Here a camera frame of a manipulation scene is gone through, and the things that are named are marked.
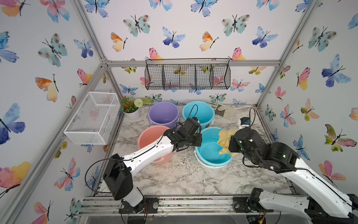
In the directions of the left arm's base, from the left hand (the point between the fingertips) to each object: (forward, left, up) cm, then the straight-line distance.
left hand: (202, 139), depth 77 cm
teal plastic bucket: (-2, -5, -16) cm, 17 cm away
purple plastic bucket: (+22, +23, -3) cm, 32 cm away
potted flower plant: (+31, +48, -6) cm, 57 cm away
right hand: (-6, -12, +11) cm, 17 cm away
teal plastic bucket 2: (+22, -3, -2) cm, 22 cm away
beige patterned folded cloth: (+42, -26, -23) cm, 54 cm away
